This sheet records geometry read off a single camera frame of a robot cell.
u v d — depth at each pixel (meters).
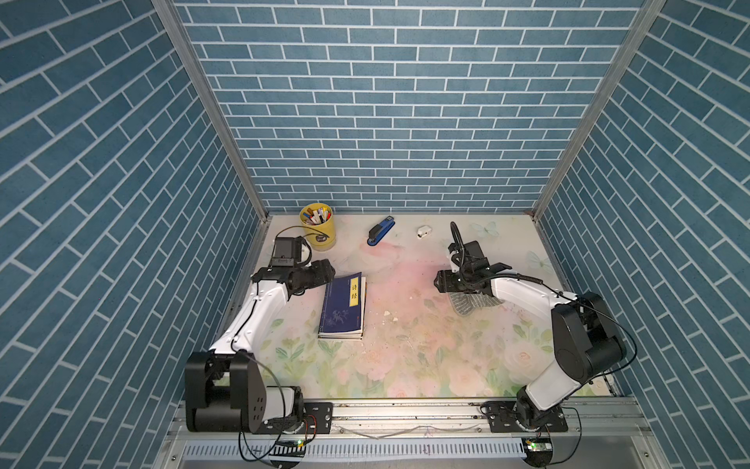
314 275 0.77
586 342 0.46
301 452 0.72
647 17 0.71
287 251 0.66
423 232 1.12
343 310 0.86
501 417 0.74
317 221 1.04
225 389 0.41
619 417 0.76
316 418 0.74
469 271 0.74
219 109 0.89
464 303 0.94
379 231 1.11
